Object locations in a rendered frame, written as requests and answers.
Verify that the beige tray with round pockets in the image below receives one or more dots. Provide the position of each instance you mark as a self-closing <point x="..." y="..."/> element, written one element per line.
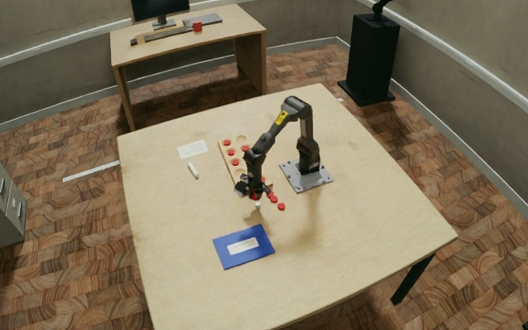
<point x="236" y="144"/>

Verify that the white paper sheet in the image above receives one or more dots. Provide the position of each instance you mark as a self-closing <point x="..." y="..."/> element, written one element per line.
<point x="191" y="149"/>

